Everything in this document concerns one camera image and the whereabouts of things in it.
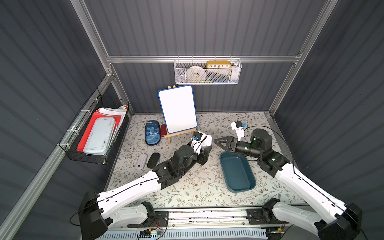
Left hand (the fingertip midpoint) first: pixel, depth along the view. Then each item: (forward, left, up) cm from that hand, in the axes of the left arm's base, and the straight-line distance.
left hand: (207, 145), depth 68 cm
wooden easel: (+22, +23, -22) cm, 39 cm away
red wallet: (+27, +27, -23) cm, 45 cm away
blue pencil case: (+27, +36, -25) cm, 52 cm away
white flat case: (+2, +49, +3) cm, 49 cm away
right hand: (+1, -6, +3) cm, 6 cm away
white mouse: (+5, +39, -26) cm, 47 cm away
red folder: (-1, +57, +1) cm, 57 cm away
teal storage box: (-3, -20, -28) cm, 34 cm away
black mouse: (+8, +32, -29) cm, 44 cm away
